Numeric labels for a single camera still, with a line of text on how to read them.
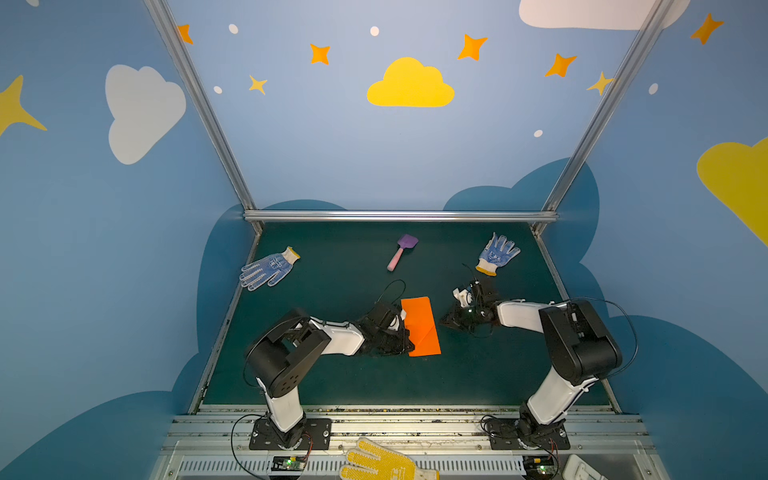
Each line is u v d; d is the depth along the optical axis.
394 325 0.82
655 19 0.70
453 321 0.86
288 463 0.72
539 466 0.71
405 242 1.16
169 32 0.71
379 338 0.80
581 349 0.48
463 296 0.91
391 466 0.70
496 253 1.13
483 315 0.75
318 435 0.75
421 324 0.94
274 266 1.08
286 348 0.52
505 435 0.74
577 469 0.69
